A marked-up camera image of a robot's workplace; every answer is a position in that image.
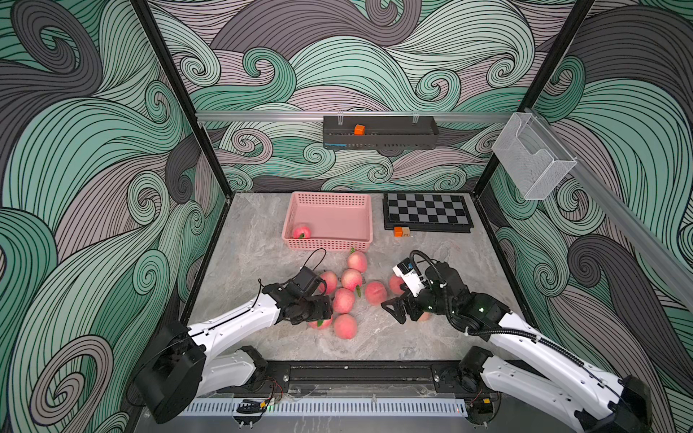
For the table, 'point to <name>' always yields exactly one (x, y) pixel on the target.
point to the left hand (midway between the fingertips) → (324, 311)
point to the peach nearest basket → (357, 261)
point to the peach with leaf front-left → (320, 324)
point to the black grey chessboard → (428, 212)
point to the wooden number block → (406, 232)
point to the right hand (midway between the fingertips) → (395, 294)
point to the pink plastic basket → (338, 221)
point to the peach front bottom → (346, 326)
